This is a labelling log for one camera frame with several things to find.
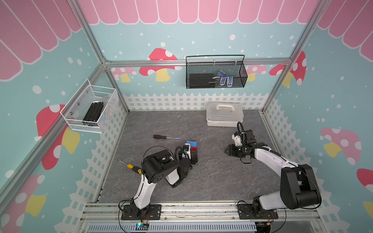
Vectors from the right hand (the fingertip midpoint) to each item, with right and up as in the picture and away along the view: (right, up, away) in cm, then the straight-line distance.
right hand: (227, 151), depth 91 cm
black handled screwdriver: (-42, +7, +13) cm, 44 cm away
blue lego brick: (-22, +5, -1) cm, 22 cm away
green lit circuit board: (-48, -35, -18) cm, 62 cm away
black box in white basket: (-71, +22, -20) cm, 77 cm away
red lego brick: (-22, +2, -1) cm, 22 cm away
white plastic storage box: (+1, +24, +13) cm, 27 cm away
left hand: (-22, 0, +4) cm, 23 cm away
